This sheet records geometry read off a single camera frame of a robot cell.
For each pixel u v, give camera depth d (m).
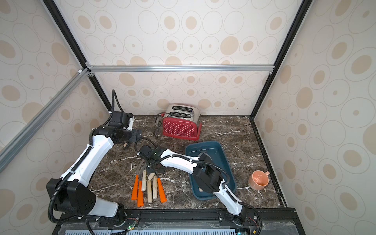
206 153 0.97
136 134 0.73
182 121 0.93
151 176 0.85
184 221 0.73
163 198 0.80
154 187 0.82
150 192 0.81
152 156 0.64
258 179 0.85
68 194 0.40
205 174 0.52
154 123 1.19
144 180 0.85
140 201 0.78
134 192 0.81
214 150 0.98
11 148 0.52
